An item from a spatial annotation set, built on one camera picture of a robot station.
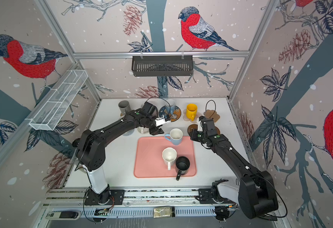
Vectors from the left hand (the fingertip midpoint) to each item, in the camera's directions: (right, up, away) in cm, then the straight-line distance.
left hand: (164, 124), depth 88 cm
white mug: (+4, -19, -2) cm, 19 cm away
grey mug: (-30, +12, +13) cm, 35 cm away
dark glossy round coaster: (+19, -4, +13) cm, 23 cm away
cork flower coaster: (+38, +6, +24) cm, 45 cm away
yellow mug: (+19, +8, +13) cm, 25 cm away
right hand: (+16, -5, -2) cm, 17 cm away
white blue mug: (+8, -8, +3) cm, 12 cm away
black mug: (+11, -24, -6) cm, 27 cm away
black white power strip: (-47, -41, -23) cm, 66 cm away
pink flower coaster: (+15, +4, +21) cm, 27 cm away
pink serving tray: (-9, -23, -3) cm, 25 cm away
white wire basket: (-59, +5, -18) cm, 62 cm away
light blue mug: (+4, +13, +16) cm, 21 cm away
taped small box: (+1, -39, -22) cm, 45 cm away
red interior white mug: (-14, -4, +5) cm, 16 cm away
